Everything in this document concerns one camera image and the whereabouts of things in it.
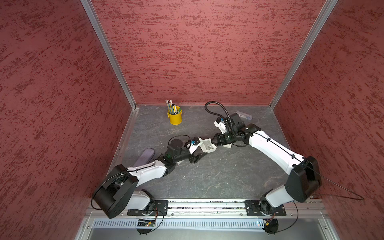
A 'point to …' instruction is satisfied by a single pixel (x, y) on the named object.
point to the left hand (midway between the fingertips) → (202, 149)
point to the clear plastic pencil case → (245, 115)
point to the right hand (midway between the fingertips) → (214, 144)
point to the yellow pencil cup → (175, 119)
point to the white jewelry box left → (180, 162)
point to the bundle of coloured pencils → (173, 109)
